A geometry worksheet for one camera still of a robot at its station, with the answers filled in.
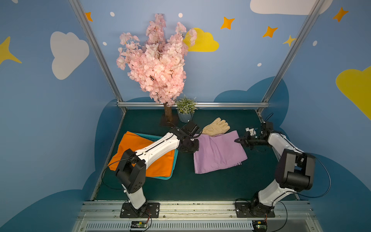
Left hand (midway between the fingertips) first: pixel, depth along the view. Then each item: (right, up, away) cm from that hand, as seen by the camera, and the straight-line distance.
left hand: (196, 148), depth 84 cm
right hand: (+26, +4, +5) cm, 27 cm away
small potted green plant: (-7, +26, +17) cm, 32 cm away
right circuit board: (+32, -38, -12) cm, 51 cm away
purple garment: (+14, -4, +6) cm, 16 cm away
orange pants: (-18, -9, -9) cm, 22 cm away
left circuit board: (-30, -37, -13) cm, 49 cm away
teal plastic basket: (-13, -5, -1) cm, 14 cm away
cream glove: (+18, +12, +27) cm, 34 cm away
